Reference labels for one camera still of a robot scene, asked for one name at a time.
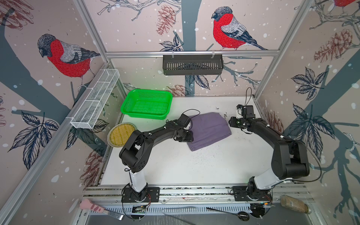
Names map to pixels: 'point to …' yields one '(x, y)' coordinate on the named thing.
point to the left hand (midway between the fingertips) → (193, 137)
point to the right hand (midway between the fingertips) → (232, 119)
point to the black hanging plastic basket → (192, 64)
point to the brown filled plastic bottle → (292, 203)
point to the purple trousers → (207, 128)
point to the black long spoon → (243, 216)
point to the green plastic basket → (149, 104)
